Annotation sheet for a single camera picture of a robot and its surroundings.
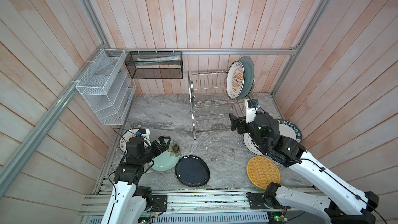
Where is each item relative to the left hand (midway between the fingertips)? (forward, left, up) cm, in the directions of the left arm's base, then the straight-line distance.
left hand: (166, 145), depth 76 cm
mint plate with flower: (-2, +1, -15) cm, 15 cm away
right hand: (+7, -34, +17) cm, 39 cm away
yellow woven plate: (-8, -52, -16) cm, 55 cm away
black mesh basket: (+57, +14, +7) cm, 59 cm away
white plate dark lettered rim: (+19, -77, -16) cm, 81 cm away
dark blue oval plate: (-8, -13, -16) cm, 22 cm away
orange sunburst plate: (+30, -36, +17) cm, 50 cm away
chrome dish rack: (+37, -25, -14) cm, 47 cm away
